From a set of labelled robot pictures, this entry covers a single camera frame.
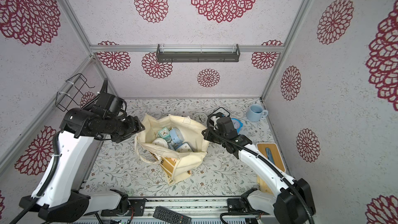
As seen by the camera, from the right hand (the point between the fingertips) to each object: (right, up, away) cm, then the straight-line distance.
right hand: (200, 130), depth 78 cm
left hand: (-26, 0, -13) cm, 29 cm away
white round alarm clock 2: (-22, -7, +6) cm, 24 cm away
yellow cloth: (+32, -28, 0) cm, 42 cm away
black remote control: (-14, -38, -8) cm, 41 cm away
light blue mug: (+38, +10, +26) cm, 47 cm away
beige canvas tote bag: (-12, -16, -5) cm, 21 cm away
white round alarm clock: (0, +6, +25) cm, 26 cm away
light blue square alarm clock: (-14, -4, +11) cm, 18 cm away
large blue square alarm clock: (-9, -11, +11) cm, 18 cm away
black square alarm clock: (+16, +11, +31) cm, 37 cm away
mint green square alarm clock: (-21, -3, +14) cm, 26 cm away
